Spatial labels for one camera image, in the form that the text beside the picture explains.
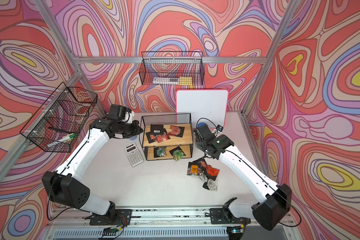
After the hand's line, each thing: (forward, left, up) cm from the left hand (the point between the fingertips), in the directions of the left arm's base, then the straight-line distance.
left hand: (144, 130), depth 80 cm
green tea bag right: (-2, -18, -22) cm, 28 cm away
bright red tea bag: (-15, -38, -22) cm, 46 cm away
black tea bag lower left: (-1, -7, -6) cm, 10 cm away
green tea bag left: (0, -6, -22) cm, 23 cm away
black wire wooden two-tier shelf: (+9, -17, -7) cm, 20 cm away
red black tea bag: (-9, -33, -23) cm, 41 cm away
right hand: (-9, -33, -5) cm, 34 cm away
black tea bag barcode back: (+4, -5, -5) cm, 8 cm away
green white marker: (-8, +36, +4) cm, 37 cm away
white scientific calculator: (-2, +11, -23) cm, 26 cm away
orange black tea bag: (-12, -28, -22) cm, 38 cm away
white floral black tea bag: (-21, -37, -23) cm, 49 cm away
